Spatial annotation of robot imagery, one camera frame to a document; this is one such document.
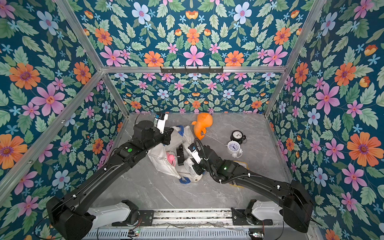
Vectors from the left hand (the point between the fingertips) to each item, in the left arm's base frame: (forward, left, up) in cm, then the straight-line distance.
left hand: (174, 127), depth 73 cm
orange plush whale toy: (+25, -17, -24) cm, 38 cm away
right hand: (-10, -10, -13) cm, 19 cm away
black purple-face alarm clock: (-5, -1, -19) cm, 20 cm away
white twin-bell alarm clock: (+1, -34, -27) cm, 44 cm away
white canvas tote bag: (-12, +5, -7) cm, 15 cm away
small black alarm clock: (+11, -39, -27) cm, 49 cm away
